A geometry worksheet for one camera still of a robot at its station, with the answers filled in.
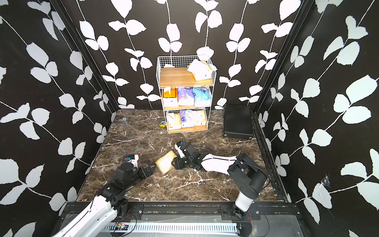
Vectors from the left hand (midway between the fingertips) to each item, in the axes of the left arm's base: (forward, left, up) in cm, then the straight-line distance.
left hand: (153, 165), depth 83 cm
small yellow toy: (+36, -1, -6) cm, 36 cm away
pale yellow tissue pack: (+2, -6, -2) cm, 7 cm away
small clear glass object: (+40, +28, -3) cm, 49 cm away
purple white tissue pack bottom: (+34, -20, +2) cm, 40 cm away
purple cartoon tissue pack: (+33, -20, +24) cm, 45 cm away
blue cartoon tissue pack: (+33, -30, +22) cm, 50 cm away
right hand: (+3, -11, 0) cm, 12 cm away
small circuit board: (-27, +13, -8) cm, 31 cm away
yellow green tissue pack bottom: (+37, -30, -1) cm, 48 cm away
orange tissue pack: (+31, -11, +25) cm, 41 cm away
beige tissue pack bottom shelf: (+35, -11, -1) cm, 36 cm away
